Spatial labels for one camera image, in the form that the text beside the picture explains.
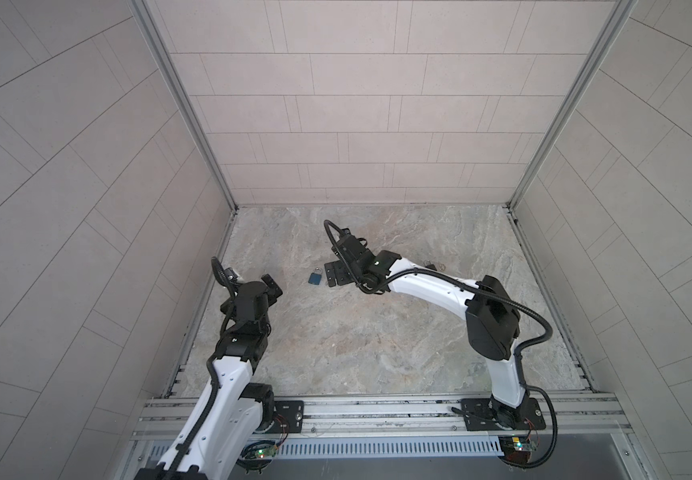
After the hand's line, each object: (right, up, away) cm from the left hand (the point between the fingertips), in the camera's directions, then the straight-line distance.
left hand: (260, 277), depth 81 cm
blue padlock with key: (+13, -2, +14) cm, 19 cm away
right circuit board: (+63, -37, -13) cm, 75 cm away
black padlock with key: (+51, +1, +19) cm, 54 cm away
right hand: (+21, +1, +6) cm, 22 cm away
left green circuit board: (+6, -35, -16) cm, 39 cm away
